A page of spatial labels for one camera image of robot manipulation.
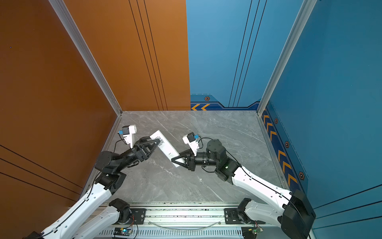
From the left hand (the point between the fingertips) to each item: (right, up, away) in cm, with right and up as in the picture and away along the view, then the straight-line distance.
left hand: (159, 141), depth 58 cm
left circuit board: (-21, -45, +12) cm, 51 cm away
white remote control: (+2, -2, +2) cm, 3 cm away
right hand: (+5, -9, +4) cm, 11 cm away
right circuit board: (+41, -45, +12) cm, 62 cm away
